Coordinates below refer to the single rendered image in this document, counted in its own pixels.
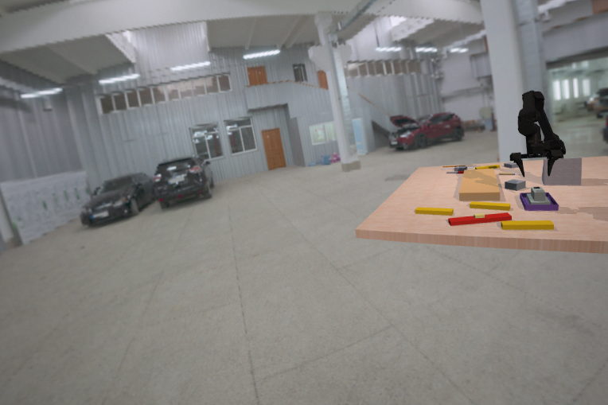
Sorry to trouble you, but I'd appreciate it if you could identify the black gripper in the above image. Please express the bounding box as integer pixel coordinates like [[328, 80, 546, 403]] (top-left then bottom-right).
[[509, 137, 563, 177]]

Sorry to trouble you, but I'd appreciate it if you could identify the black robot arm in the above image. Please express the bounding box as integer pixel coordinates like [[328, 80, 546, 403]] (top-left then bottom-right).
[[517, 90, 566, 155]]

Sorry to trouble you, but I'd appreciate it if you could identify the red flat bar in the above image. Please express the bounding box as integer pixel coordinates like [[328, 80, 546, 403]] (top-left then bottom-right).
[[448, 212, 512, 226]]

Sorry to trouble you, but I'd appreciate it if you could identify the tan rectangular panel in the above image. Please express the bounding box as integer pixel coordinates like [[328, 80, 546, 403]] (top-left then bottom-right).
[[459, 168, 501, 201]]

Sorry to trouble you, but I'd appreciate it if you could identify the purple rectangular tray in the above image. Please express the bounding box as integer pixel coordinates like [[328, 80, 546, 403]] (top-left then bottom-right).
[[520, 193, 559, 211]]

